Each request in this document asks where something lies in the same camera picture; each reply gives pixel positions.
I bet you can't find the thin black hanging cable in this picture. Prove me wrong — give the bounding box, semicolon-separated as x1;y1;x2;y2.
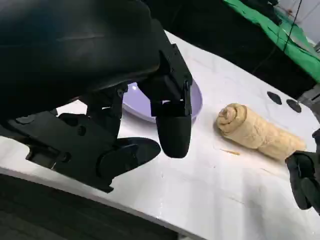
249;0;301;76

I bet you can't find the lilac plate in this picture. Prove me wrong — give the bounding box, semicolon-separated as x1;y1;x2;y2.
121;79;203;124

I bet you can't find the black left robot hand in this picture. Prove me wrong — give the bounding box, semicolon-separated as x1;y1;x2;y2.
0;0;193;194

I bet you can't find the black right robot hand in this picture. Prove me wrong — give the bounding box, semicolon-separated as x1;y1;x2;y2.
284;128;320;211

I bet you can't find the green cloth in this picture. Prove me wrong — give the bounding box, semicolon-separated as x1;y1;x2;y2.
223;0;320;83

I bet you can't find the beige towel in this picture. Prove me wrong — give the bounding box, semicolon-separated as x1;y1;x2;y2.
215;101;307;162

